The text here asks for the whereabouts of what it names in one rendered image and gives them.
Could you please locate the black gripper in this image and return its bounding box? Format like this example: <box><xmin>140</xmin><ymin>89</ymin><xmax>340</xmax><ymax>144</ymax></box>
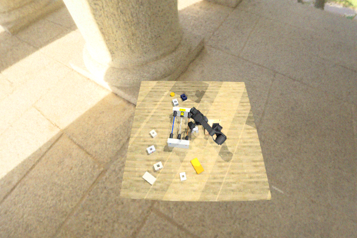
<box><xmin>188</xmin><ymin>116</ymin><xmax>209</xmax><ymax>129</ymax></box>

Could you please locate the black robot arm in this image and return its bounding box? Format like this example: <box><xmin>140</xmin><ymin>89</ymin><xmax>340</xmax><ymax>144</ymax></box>
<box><xmin>190</xmin><ymin>107</ymin><xmax>227</xmax><ymax>145</ymax></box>

